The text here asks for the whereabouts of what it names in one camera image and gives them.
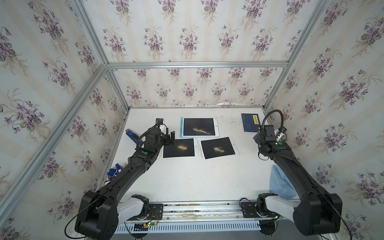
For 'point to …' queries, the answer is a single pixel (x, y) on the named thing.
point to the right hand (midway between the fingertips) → (267, 139)
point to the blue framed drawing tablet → (199, 127)
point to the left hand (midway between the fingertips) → (167, 131)
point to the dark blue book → (251, 122)
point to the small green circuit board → (150, 223)
